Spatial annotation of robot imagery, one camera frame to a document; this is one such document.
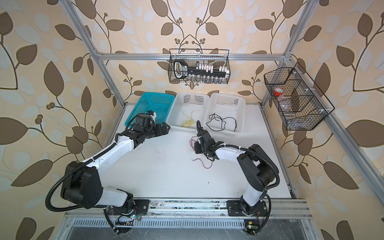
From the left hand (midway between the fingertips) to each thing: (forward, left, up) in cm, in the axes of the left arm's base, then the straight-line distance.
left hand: (165, 126), depth 86 cm
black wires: (+19, -30, -10) cm, 37 cm away
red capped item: (+14, -63, +17) cm, 66 cm away
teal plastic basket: (+34, +13, -15) cm, 39 cm away
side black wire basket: (+4, -71, +18) cm, 73 cm away
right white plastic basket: (+26, -40, -18) cm, 51 cm away
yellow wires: (+15, -11, -15) cm, 24 cm away
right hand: (-5, -19, -13) cm, 24 cm away
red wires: (-5, -17, -17) cm, 25 cm away
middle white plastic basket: (+32, -10, -17) cm, 38 cm away
